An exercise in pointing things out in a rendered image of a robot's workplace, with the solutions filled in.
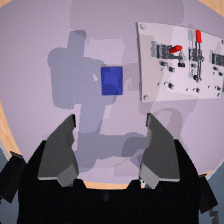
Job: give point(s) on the blue plate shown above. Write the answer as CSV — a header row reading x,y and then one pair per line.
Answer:
x,y
112,80

